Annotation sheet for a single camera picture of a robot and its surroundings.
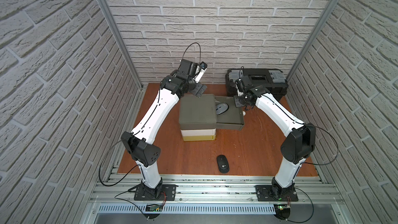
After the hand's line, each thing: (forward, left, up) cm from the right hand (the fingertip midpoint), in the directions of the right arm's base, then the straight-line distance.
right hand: (242, 100), depth 88 cm
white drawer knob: (-8, +1, -1) cm, 8 cm away
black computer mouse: (-29, +14, -17) cm, 37 cm away
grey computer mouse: (-3, +13, -2) cm, 13 cm away
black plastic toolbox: (+17, -26, -1) cm, 31 cm away
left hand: (+3, +26, +16) cm, 30 cm away
